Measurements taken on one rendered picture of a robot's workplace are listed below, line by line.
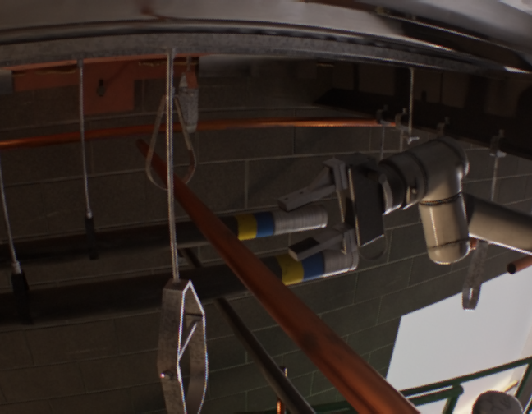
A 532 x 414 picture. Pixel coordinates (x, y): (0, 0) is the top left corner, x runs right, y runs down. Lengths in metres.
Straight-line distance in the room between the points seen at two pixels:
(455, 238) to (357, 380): 0.45
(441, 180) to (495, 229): 0.25
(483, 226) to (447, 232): 0.17
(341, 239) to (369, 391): 0.35
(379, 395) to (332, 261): 0.71
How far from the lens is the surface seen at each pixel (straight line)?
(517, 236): 0.93
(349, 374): 0.35
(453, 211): 0.73
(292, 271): 0.96
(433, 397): 1.68
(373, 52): 0.82
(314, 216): 1.30
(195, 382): 0.99
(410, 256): 2.41
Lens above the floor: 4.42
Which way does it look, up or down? 18 degrees down
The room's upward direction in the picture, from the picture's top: 1 degrees clockwise
